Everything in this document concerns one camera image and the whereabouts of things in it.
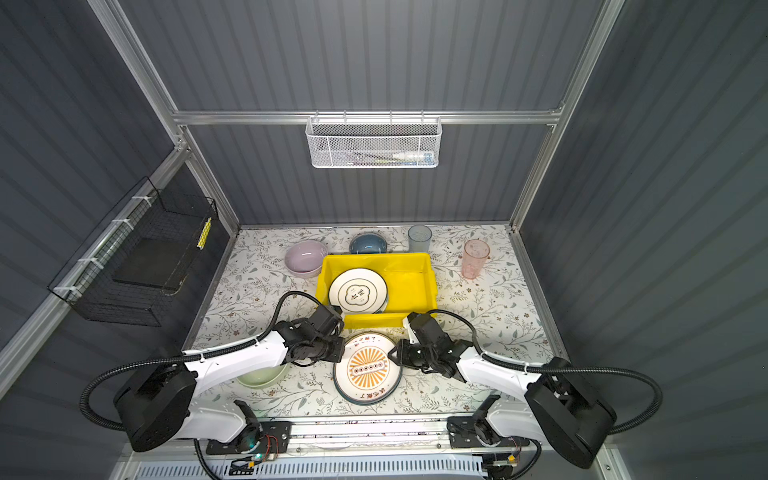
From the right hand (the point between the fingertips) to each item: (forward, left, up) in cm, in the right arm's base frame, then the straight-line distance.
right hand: (392, 358), depth 83 cm
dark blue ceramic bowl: (+44, +9, -1) cm, 45 cm away
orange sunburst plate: (-4, +7, -1) cm, 8 cm away
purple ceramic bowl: (+36, +33, 0) cm, 49 cm away
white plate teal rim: (+23, +12, -1) cm, 26 cm away
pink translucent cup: (+27, -25, +13) cm, 40 cm away
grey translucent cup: (+39, -9, +8) cm, 41 cm away
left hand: (+2, +14, -1) cm, 14 cm away
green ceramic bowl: (-6, +33, +4) cm, 34 cm away
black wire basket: (+19, +63, +27) cm, 71 cm away
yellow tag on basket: (+26, +52, +24) cm, 63 cm away
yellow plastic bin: (+28, -6, -3) cm, 28 cm away
